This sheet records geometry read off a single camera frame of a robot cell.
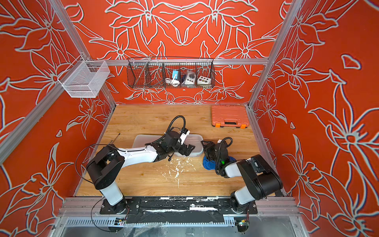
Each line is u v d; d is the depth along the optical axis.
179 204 0.74
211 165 0.83
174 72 0.84
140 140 0.94
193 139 0.94
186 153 0.79
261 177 0.44
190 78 0.91
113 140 0.98
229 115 1.07
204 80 0.94
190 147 0.80
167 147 0.68
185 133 0.78
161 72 1.01
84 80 0.92
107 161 0.52
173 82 0.85
